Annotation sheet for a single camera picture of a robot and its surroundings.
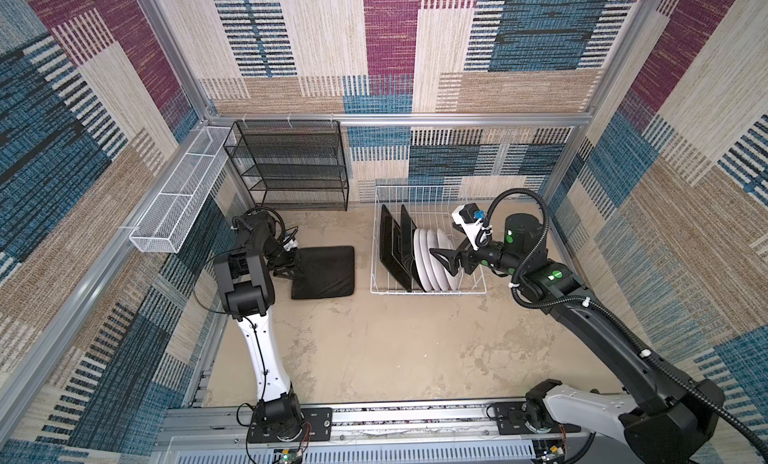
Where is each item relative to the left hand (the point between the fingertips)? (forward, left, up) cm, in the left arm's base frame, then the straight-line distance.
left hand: (296, 269), depth 99 cm
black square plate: (0, -8, -2) cm, 9 cm away
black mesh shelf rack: (+36, +3, +15) cm, 39 cm away
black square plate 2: (+1, -35, +16) cm, 39 cm away
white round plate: (-7, -38, +14) cm, 41 cm away
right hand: (-11, -43, +28) cm, 52 cm away
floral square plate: (-4, -30, +15) cm, 34 cm away
